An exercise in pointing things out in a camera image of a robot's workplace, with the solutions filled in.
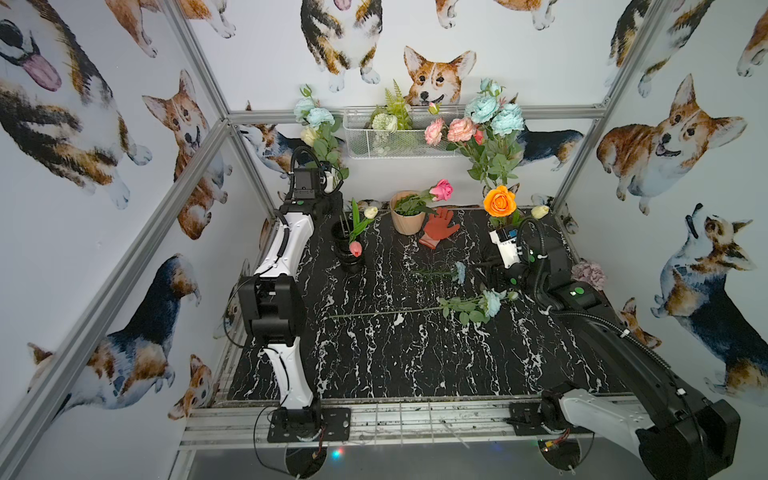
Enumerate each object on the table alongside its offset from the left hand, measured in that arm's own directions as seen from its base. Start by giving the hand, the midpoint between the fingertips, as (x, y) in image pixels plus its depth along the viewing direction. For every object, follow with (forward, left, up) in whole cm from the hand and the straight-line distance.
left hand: (341, 190), depth 92 cm
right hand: (-27, -38, 0) cm, 46 cm away
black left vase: (-8, +1, -11) cm, 14 cm away
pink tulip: (-22, -6, -1) cm, 23 cm away
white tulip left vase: (-9, -5, -6) cm, 12 cm away
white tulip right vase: (-14, -55, +4) cm, 57 cm away
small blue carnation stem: (-18, -36, -21) cm, 46 cm away
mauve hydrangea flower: (-22, -75, -15) cm, 79 cm away
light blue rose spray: (-30, -43, -19) cm, 56 cm away
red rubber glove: (+6, -32, -26) cm, 42 cm away
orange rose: (-17, -42, +10) cm, 47 cm away
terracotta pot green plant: (+7, -21, -17) cm, 28 cm away
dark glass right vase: (-13, -46, -2) cm, 48 cm away
